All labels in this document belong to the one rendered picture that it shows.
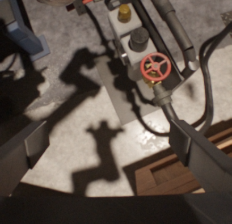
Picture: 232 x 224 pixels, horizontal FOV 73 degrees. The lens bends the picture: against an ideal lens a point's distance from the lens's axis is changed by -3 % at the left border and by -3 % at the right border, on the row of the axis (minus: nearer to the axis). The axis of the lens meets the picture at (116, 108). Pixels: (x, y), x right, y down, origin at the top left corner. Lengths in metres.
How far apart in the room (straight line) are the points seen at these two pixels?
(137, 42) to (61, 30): 0.78
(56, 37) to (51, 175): 0.81
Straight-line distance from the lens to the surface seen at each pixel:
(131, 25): 0.50
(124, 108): 0.87
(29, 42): 1.03
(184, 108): 0.93
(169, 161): 0.79
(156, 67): 0.40
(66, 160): 0.96
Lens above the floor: 0.87
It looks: 81 degrees down
